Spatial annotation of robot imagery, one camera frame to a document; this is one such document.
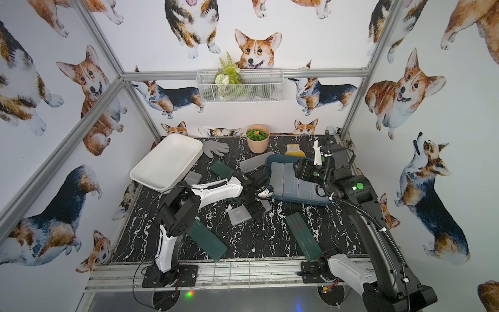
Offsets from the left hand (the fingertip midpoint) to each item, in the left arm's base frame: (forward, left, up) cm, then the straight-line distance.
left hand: (258, 206), depth 91 cm
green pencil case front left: (-15, +21, 0) cm, 26 cm away
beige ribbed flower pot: (+36, 0, +9) cm, 37 cm away
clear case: (+16, +33, 0) cm, 37 cm away
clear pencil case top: (+25, +5, -1) cm, 25 cm away
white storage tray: (+26, +50, 0) cm, 56 cm away
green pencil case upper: (+22, +20, -1) cm, 30 cm away
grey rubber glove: (+37, +28, +1) cm, 46 cm away
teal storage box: (+25, -18, +2) cm, 32 cm away
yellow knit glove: (+35, -22, 0) cm, 41 cm away
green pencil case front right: (-15, -19, 0) cm, 24 cm away
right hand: (+1, -15, +31) cm, 34 cm away
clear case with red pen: (-3, +8, -1) cm, 8 cm away
